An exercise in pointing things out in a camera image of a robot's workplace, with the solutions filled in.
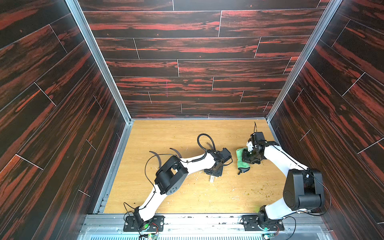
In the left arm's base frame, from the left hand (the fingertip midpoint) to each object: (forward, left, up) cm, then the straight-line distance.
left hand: (217, 175), depth 91 cm
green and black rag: (+1, -14, +9) cm, 16 cm away
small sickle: (-4, +4, +3) cm, 6 cm away
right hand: (+8, -18, +6) cm, 21 cm away
